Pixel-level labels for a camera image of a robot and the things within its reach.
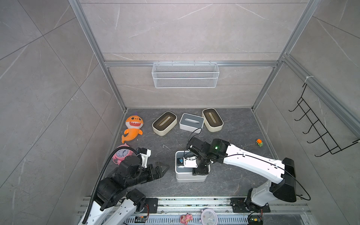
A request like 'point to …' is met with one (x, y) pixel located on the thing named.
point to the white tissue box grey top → (185, 175)
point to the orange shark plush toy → (134, 123)
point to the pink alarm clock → (119, 155)
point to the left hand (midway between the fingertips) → (165, 168)
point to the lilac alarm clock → (208, 217)
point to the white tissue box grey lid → (191, 123)
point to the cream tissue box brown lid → (213, 121)
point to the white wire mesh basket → (183, 75)
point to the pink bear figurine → (184, 219)
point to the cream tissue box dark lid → (163, 123)
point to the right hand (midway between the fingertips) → (195, 167)
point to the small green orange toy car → (259, 142)
